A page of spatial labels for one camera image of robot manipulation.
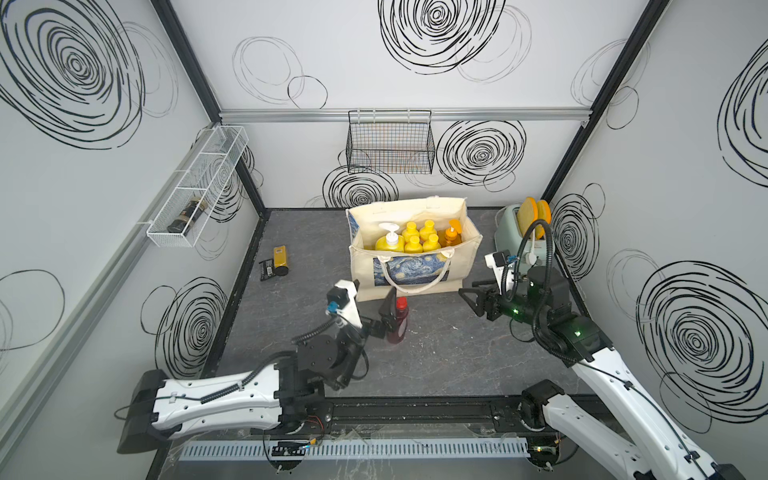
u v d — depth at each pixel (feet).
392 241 2.67
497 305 2.03
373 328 1.80
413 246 2.70
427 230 2.83
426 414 2.47
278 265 3.26
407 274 2.84
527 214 3.06
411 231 2.81
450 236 2.78
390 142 4.06
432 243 2.71
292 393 1.62
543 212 2.92
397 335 2.65
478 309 2.08
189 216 2.19
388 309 1.80
